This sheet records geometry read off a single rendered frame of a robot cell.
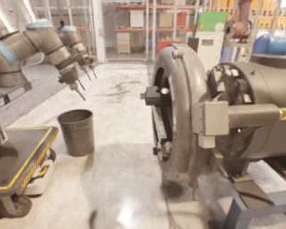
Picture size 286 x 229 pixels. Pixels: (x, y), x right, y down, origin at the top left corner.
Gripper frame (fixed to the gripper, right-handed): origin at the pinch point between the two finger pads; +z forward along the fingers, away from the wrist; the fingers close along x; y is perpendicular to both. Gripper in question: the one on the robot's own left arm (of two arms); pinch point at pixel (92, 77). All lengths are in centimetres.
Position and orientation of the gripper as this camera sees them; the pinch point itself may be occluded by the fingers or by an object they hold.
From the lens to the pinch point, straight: 122.3
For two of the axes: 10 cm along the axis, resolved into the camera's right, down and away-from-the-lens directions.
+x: 0.3, -3.1, 9.5
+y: 9.2, -3.7, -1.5
